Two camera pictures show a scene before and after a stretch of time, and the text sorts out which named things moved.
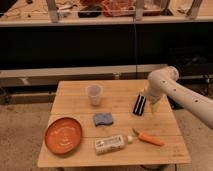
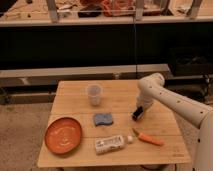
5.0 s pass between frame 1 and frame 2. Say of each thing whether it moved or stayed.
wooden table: stayed
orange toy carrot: stayed
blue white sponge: stayed
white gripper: moved
